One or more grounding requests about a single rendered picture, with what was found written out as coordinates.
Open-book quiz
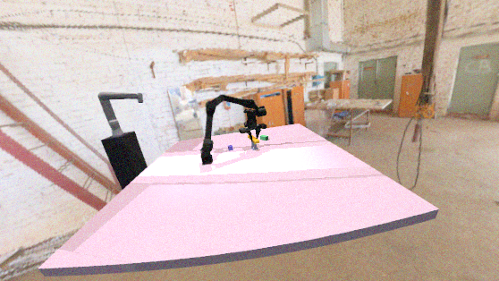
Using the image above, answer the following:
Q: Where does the yellow bar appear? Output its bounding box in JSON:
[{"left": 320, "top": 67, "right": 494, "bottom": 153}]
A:
[{"left": 248, "top": 135, "right": 259, "bottom": 144}]

